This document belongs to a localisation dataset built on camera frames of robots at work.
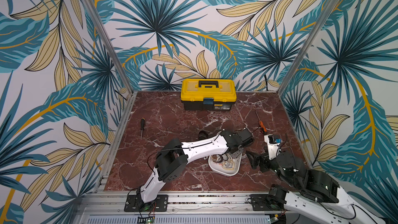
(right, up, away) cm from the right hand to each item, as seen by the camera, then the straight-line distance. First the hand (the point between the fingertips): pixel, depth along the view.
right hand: (255, 150), depth 67 cm
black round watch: (-22, +2, +29) cm, 36 cm away
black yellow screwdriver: (-61, +7, +33) cm, 70 cm away
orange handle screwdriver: (+16, +8, +34) cm, 38 cm away
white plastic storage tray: (-11, -12, +18) cm, 24 cm away
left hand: (-7, -3, +16) cm, 18 cm away
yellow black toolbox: (-19, +27, +28) cm, 43 cm away
